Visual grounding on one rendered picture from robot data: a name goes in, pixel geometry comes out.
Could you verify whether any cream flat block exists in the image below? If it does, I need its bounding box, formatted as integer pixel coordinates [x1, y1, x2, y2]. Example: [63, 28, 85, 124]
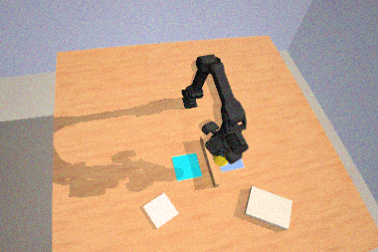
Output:
[245, 186, 292, 230]

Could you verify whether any yellow cup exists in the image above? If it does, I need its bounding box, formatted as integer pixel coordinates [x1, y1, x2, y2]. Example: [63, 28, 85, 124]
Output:
[214, 156, 228, 167]

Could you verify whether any white square tile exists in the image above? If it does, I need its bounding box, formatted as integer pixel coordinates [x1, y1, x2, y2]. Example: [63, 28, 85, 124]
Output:
[143, 193, 178, 229]

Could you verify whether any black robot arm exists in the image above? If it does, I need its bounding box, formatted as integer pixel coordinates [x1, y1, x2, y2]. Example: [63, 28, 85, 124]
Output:
[182, 54, 249, 157]

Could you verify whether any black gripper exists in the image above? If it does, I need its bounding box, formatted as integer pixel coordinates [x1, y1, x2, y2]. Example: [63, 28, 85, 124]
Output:
[202, 122, 243, 164]

